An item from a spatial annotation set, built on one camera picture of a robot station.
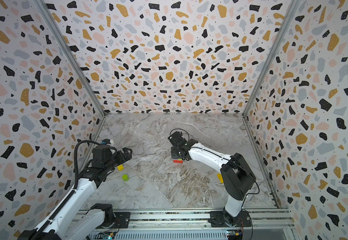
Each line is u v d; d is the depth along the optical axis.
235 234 0.72
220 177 0.48
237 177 0.46
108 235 0.70
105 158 0.63
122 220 0.73
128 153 0.77
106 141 0.73
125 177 0.86
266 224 0.76
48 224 0.40
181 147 0.65
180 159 0.91
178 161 0.94
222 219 0.69
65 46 0.82
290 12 0.73
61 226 0.41
